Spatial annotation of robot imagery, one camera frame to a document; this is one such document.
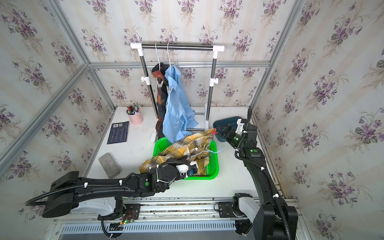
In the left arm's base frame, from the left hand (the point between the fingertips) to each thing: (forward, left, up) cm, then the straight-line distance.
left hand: (186, 154), depth 72 cm
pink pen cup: (+35, +36, -11) cm, 52 cm away
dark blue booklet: (+27, +49, -20) cm, 59 cm away
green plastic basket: (-2, -15, -17) cm, 23 cm away
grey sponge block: (+2, +45, -17) cm, 49 cm away
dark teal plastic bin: (+35, -27, -15) cm, 46 cm away
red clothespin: (+15, -16, -2) cm, 22 cm away
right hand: (+13, -20, +3) cm, 24 cm away
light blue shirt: (+20, +4, +6) cm, 21 cm away
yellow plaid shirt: (+5, -5, -2) cm, 8 cm away
